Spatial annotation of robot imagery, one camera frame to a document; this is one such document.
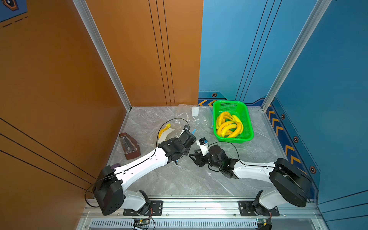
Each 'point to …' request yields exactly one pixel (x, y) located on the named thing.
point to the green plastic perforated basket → (238, 108)
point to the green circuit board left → (145, 221)
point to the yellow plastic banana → (218, 124)
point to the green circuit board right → (262, 221)
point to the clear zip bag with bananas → (172, 119)
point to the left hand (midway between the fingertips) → (183, 141)
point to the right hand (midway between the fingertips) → (192, 153)
